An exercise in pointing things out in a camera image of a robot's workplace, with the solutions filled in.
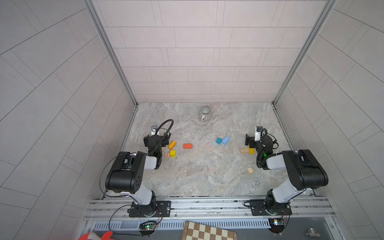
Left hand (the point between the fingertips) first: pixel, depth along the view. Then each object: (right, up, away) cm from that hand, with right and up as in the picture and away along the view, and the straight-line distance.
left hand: (160, 130), depth 93 cm
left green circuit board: (+2, -39, -29) cm, 49 cm away
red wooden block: (+18, -10, 0) cm, 20 cm away
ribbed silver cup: (+30, +11, +14) cm, 35 cm away
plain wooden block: (+53, -12, -3) cm, 54 cm away
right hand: (+59, -1, +1) cm, 60 cm away
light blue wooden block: (+42, -7, +2) cm, 43 cm away
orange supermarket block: (+8, -9, -1) cm, 12 cm away
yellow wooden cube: (+9, -13, -5) cm, 17 cm away
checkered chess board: (+22, -40, -30) cm, 55 cm away
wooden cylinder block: (+54, -21, -10) cm, 59 cm away
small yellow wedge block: (+58, -12, -3) cm, 59 cm away
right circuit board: (+61, -41, -25) cm, 77 cm away
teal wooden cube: (+38, -6, +1) cm, 38 cm away
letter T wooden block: (+6, -14, -5) cm, 16 cm away
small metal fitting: (+74, -41, -29) cm, 90 cm away
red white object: (-18, -39, -34) cm, 55 cm away
